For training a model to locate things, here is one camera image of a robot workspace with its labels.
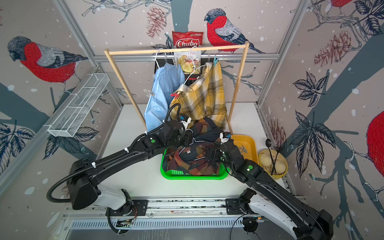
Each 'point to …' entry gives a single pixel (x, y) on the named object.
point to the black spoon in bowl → (268, 143)
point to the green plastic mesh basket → (172, 174)
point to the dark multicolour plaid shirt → (191, 158)
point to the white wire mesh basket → (69, 121)
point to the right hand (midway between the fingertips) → (212, 147)
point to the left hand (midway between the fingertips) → (196, 132)
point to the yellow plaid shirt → (202, 98)
